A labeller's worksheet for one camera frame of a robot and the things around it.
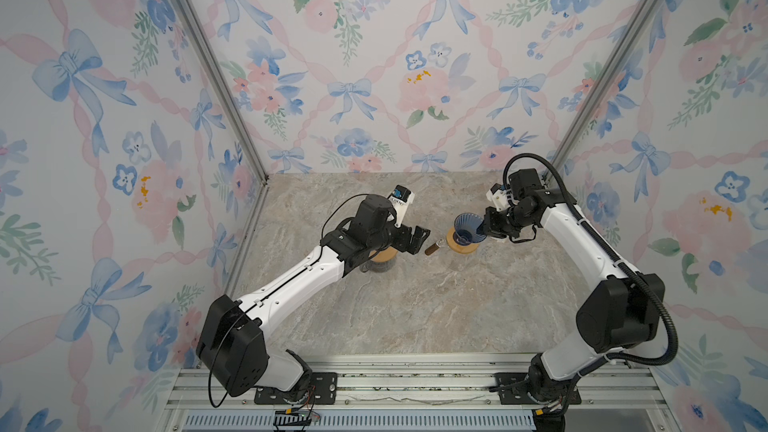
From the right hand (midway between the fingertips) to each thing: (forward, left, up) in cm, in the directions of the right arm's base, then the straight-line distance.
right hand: (479, 228), depth 85 cm
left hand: (-4, +18, +8) cm, 20 cm away
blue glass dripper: (+1, +3, -3) cm, 4 cm away
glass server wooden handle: (0, +12, -11) cm, 16 cm away
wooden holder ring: (-3, +5, -6) cm, 8 cm away
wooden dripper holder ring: (-6, +27, -6) cm, 28 cm away
